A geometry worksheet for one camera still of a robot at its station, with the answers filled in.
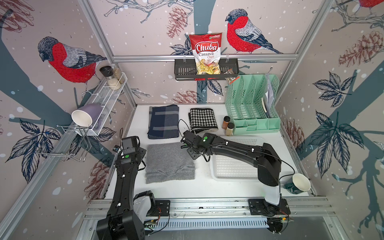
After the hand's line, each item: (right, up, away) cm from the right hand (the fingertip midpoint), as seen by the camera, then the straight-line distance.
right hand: (194, 150), depth 84 cm
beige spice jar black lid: (+23, +11, +11) cm, 28 cm away
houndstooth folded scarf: (+6, +17, +22) cm, 28 cm away
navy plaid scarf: (-23, +15, +23) cm, 36 cm away
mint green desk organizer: (+40, +32, +36) cm, 62 cm away
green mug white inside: (+55, -16, -8) cm, 57 cm away
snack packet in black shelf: (+22, +42, +6) cm, 48 cm away
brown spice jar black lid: (+22, +17, +15) cm, 32 cm away
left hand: (-30, +1, -2) cm, 30 cm away
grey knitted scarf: (-15, -8, +2) cm, 17 cm away
